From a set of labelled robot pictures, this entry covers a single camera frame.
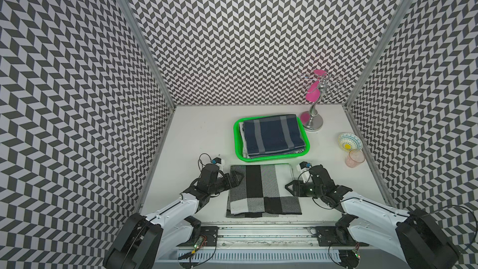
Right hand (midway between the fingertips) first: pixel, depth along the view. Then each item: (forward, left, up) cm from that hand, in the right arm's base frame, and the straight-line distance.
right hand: (290, 190), depth 84 cm
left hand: (+4, +25, +2) cm, 25 cm away
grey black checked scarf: (-1, +13, +2) cm, 13 cm away
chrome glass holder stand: (+40, -18, +2) cm, 44 cm away
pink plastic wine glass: (+50, -18, +17) cm, 55 cm away
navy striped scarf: (+23, +7, +11) cm, 26 cm away
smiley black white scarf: (+20, +21, +9) cm, 30 cm away
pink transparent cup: (+15, -34, +3) cm, 37 cm away
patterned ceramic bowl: (+25, -35, +1) cm, 43 cm away
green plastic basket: (+8, +9, +17) cm, 20 cm away
